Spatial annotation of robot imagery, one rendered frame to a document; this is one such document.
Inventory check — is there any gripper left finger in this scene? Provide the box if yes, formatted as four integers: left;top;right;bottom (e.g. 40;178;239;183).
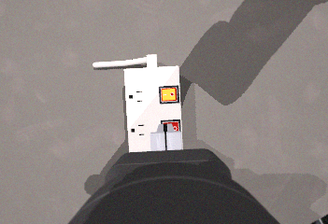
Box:
150;124;166;151

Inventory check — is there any white power strip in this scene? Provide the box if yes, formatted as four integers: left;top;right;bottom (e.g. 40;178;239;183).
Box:
93;55;182;152

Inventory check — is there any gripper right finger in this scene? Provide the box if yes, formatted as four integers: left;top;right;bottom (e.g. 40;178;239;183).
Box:
165;123;182;150

